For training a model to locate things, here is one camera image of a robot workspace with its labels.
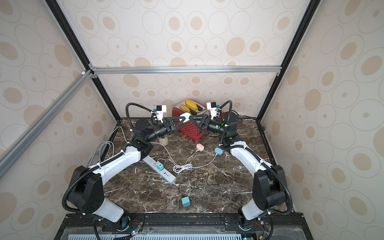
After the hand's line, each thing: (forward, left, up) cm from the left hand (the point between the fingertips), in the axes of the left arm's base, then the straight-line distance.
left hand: (188, 121), depth 67 cm
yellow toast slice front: (+28, +4, -17) cm, 33 cm away
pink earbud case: (+9, -7, -35) cm, 37 cm away
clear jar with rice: (+12, +17, -33) cm, 39 cm away
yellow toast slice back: (+32, -1, -17) cm, 36 cm away
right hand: (+4, -4, -4) cm, 7 cm away
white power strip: (-10, +15, -35) cm, 39 cm away
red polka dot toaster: (+19, 0, -27) cm, 33 cm away
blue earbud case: (+7, -19, -36) cm, 42 cm away
